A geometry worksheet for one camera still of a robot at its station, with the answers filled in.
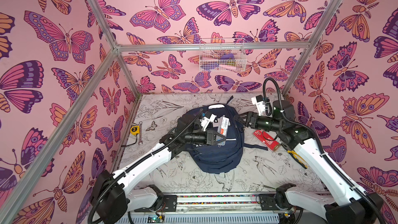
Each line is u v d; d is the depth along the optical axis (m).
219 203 0.75
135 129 0.98
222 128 0.67
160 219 0.71
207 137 0.61
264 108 0.64
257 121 0.61
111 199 0.39
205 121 0.66
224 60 0.93
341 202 0.40
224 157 0.81
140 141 0.95
